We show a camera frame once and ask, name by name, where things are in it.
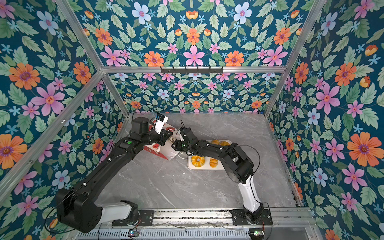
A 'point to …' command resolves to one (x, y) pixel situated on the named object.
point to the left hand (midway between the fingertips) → (173, 129)
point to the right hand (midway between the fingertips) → (173, 144)
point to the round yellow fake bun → (224, 143)
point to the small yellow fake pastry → (213, 162)
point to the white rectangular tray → (206, 166)
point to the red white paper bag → (165, 151)
